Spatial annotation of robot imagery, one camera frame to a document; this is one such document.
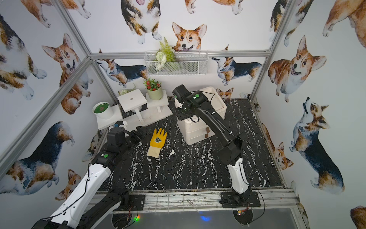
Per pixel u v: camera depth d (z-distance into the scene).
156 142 0.95
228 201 0.73
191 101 0.53
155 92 0.95
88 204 0.45
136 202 0.74
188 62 0.93
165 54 0.81
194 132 0.85
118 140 0.57
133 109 0.89
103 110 0.84
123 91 1.06
